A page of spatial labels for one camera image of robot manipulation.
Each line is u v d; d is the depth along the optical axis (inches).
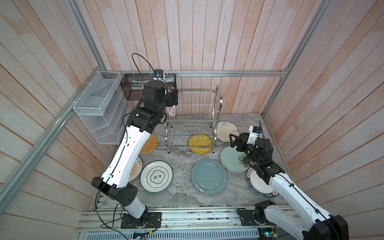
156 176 34.6
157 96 17.8
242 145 27.2
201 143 38.7
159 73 20.7
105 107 28.5
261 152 22.5
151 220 28.8
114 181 15.9
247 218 28.8
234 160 36.6
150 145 39.7
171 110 33.4
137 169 35.6
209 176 34.8
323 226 15.4
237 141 27.6
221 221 28.9
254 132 26.5
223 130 43.9
